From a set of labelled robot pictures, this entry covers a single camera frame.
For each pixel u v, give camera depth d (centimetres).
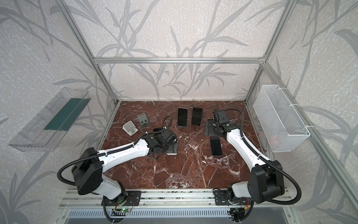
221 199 73
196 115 99
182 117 96
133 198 73
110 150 48
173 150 76
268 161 43
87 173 42
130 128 97
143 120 102
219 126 63
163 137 64
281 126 62
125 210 71
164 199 75
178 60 97
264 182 41
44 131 64
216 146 94
